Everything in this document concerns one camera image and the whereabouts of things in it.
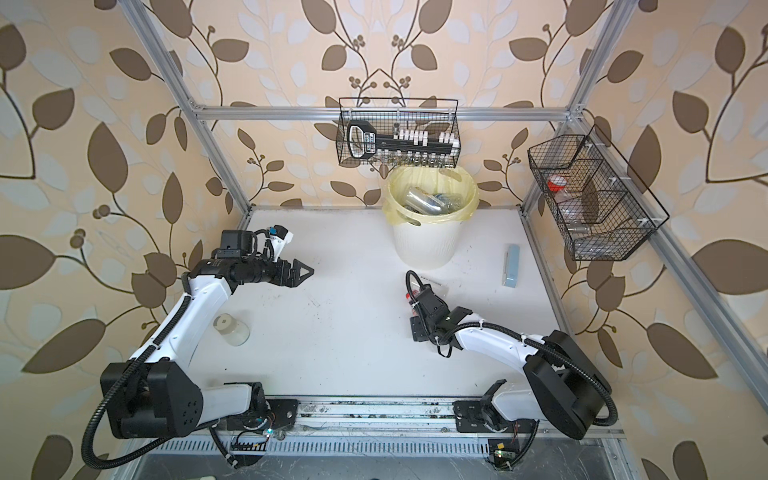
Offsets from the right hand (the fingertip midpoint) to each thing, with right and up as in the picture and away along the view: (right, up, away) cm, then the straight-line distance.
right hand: (426, 327), depth 87 cm
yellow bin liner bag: (-6, +46, +9) cm, 47 cm away
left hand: (-35, +19, -7) cm, 41 cm away
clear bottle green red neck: (0, +38, +8) cm, 39 cm away
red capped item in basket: (+35, +42, -7) cm, 55 cm away
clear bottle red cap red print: (-5, +13, -20) cm, 24 cm away
